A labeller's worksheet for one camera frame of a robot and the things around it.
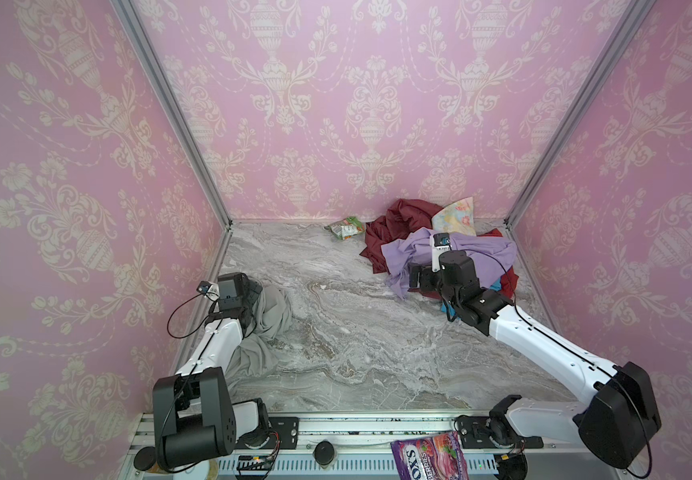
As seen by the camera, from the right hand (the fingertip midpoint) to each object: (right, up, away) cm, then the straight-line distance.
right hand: (425, 261), depth 82 cm
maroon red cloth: (0, +15, +30) cm, 34 cm away
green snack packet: (-23, +11, +33) cm, 42 cm away
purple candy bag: (0, -45, -13) cm, 47 cm away
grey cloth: (-43, -16, +5) cm, 46 cm away
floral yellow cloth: (+19, +15, +30) cm, 39 cm away
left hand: (-52, -10, +8) cm, 53 cm away
